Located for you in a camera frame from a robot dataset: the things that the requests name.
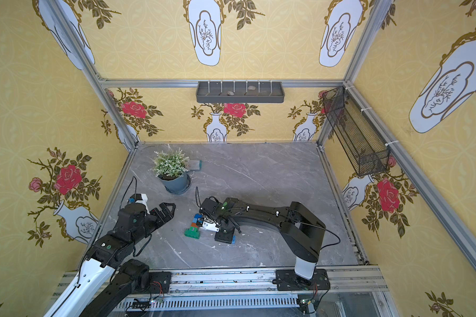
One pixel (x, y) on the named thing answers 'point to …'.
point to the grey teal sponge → (196, 164)
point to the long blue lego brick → (234, 239)
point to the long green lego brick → (193, 232)
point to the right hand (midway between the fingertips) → (225, 235)
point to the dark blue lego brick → (197, 215)
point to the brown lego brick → (194, 224)
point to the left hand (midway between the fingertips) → (171, 210)
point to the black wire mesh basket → (369, 153)
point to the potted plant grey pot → (178, 185)
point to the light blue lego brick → (195, 221)
